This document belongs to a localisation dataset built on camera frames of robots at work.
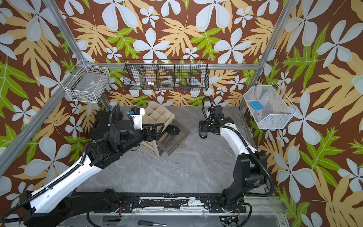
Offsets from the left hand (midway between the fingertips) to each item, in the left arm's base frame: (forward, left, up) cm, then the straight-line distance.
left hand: (158, 124), depth 63 cm
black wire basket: (+48, +1, -5) cm, 48 cm away
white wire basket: (+34, +49, -2) cm, 59 cm away
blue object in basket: (+23, -57, -11) cm, 62 cm away
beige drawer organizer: (+15, +5, -10) cm, 18 cm away
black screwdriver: (-35, +5, -34) cm, 49 cm away
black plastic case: (+23, +49, -32) cm, 63 cm away
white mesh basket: (+20, -64, -10) cm, 68 cm away
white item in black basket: (+44, +11, -10) cm, 46 cm away
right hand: (+15, -25, -21) cm, 36 cm away
